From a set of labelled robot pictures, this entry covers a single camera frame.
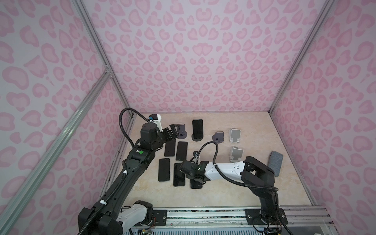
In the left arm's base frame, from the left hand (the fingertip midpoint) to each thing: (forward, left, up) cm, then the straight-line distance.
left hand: (175, 125), depth 75 cm
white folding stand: (+10, -38, -25) cm, 47 cm away
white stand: (-5, -35, -24) cm, 43 cm away
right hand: (-13, -9, -28) cm, 32 cm away
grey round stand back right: (+11, -27, -28) cm, 41 cm away
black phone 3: (+3, +6, -28) cm, 28 cm away
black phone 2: (+13, -12, -20) cm, 26 cm away
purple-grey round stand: (+14, -2, -26) cm, 29 cm away
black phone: (-11, +9, -29) cm, 32 cm away
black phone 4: (+2, -1, -29) cm, 29 cm away
